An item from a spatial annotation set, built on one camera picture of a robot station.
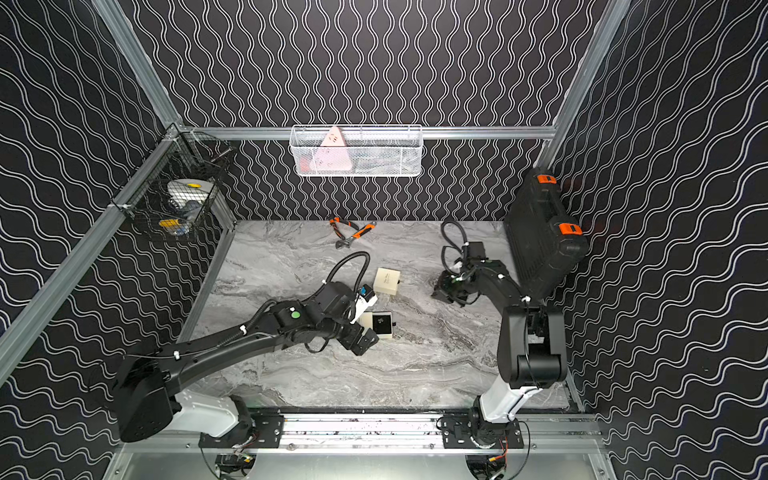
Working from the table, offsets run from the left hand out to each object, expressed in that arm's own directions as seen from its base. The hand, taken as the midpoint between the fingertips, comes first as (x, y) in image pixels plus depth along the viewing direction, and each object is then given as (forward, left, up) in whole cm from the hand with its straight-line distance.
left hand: (367, 325), depth 77 cm
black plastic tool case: (+25, -49, +7) cm, 56 cm away
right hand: (+15, -18, -7) cm, 25 cm away
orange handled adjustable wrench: (+40, +13, -14) cm, 44 cm away
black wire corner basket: (+26, +54, +20) cm, 63 cm away
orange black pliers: (+52, +18, -14) cm, 56 cm away
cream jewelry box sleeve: (+22, -3, -12) cm, 25 cm away
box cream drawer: (+7, -3, -14) cm, 16 cm away
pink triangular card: (+43, +14, +21) cm, 50 cm away
